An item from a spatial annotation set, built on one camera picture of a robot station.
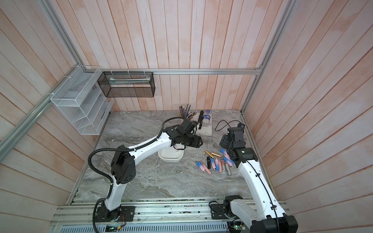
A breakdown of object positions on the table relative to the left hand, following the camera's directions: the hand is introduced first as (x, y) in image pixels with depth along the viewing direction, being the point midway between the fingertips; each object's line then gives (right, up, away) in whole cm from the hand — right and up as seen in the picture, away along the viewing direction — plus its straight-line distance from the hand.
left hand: (198, 145), depth 85 cm
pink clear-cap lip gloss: (+6, -16, +3) cm, 17 cm away
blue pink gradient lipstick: (+10, -13, +6) cm, 17 cm away
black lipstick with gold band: (+7, -12, +7) cm, 15 cm away
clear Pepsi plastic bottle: (+8, +16, +23) cm, 29 cm away
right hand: (+17, +4, -5) cm, 18 cm away
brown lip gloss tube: (+16, -13, +6) cm, 21 cm away
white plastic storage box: (-17, -8, +8) cm, 20 cm away
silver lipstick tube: (+19, -15, +3) cm, 24 cm away
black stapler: (+4, +16, +24) cm, 29 cm away
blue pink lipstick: (+2, -14, +5) cm, 15 cm away
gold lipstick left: (+9, -8, +10) cm, 16 cm away
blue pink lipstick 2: (+19, -6, +11) cm, 22 cm away
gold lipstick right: (+13, -8, +11) cm, 19 cm away
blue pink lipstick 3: (+20, -11, +6) cm, 24 cm away
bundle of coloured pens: (-7, +20, +20) cm, 29 cm away
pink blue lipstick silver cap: (+12, -12, +6) cm, 18 cm away
